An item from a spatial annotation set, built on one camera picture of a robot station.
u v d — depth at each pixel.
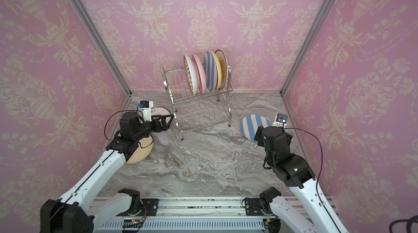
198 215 0.73
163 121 0.69
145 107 0.68
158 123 0.69
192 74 0.69
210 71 0.79
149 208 0.74
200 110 1.06
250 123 1.03
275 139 0.46
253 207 0.73
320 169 0.47
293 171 0.43
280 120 0.56
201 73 0.70
